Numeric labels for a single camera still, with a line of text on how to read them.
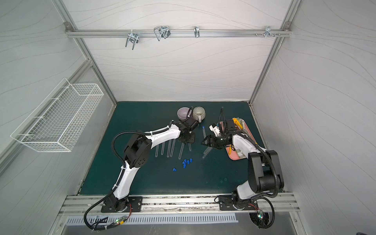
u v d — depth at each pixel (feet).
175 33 2.51
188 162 2.88
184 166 2.82
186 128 2.39
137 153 1.81
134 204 2.40
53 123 2.17
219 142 2.52
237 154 2.97
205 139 2.67
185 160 2.89
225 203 2.41
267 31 2.51
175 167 2.84
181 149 3.05
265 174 1.46
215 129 2.75
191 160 2.89
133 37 2.61
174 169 2.76
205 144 2.65
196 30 2.36
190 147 3.07
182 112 3.56
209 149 3.05
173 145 3.13
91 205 2.02
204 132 3.32
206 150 3.05
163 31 2.51
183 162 2.85
